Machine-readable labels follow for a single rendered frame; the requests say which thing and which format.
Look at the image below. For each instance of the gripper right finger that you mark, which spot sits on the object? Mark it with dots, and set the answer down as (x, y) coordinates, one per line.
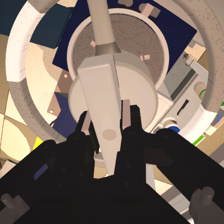
(133, 140)

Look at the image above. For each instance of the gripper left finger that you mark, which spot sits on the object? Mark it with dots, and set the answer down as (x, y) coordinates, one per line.
(82, 143)

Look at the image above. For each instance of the grey white handwheel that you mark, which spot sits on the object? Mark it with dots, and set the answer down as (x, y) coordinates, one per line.
(98, 87)

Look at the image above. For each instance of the pink block tab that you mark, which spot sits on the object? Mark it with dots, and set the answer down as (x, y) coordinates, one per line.
(148, 9)

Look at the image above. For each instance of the violet blue block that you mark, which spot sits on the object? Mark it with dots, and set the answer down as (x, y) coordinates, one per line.
(64, 113)

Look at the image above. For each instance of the white can blue cap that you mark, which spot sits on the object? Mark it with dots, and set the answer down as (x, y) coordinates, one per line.
(174, 129)

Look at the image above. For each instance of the yellow block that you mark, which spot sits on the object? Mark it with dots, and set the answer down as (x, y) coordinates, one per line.
(37, 142)

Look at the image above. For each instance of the white box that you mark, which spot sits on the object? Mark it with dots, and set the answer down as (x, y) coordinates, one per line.
(163, 105)

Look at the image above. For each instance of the black pen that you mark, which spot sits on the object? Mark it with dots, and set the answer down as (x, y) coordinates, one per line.
(182, 107)

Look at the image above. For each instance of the grey tray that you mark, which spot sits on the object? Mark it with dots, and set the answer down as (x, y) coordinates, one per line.
(190, 122)

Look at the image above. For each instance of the bright green strip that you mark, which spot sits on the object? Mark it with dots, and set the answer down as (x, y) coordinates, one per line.
(198, 140)

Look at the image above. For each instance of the dark green strip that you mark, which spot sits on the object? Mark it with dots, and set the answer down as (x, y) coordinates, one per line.
(183, 84)

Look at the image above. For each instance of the cream paper note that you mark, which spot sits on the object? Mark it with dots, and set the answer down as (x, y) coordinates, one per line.
(210, 130)

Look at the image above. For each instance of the white bar tool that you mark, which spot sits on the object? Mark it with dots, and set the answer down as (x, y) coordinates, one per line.
(197, 68)

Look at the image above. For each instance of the tan box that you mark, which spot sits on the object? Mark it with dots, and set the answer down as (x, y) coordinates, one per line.
(196, 50)

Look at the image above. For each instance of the navy blue machine plate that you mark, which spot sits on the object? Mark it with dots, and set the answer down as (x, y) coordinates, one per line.
(176, 35)

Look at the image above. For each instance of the teal box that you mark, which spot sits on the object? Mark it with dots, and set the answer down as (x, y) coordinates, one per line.
(50, 26)

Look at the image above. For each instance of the brown bracket plate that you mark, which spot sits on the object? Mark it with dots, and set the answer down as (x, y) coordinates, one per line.
(64, 82)

